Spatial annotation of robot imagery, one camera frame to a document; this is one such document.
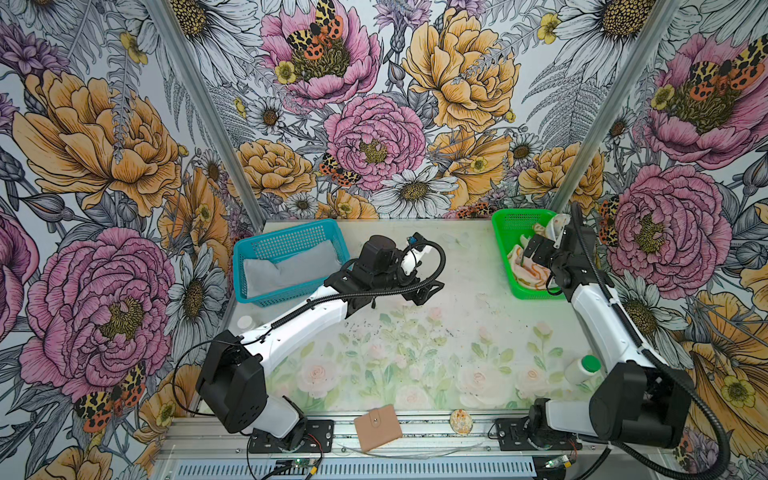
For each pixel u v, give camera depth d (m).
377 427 0.75
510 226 1.20
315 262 1.08
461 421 0.76
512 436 0.74
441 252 0.58
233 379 0.41
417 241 0.66
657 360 0.42
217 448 0.74
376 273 0.61
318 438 0.74
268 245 1.06
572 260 0.63
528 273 0.99
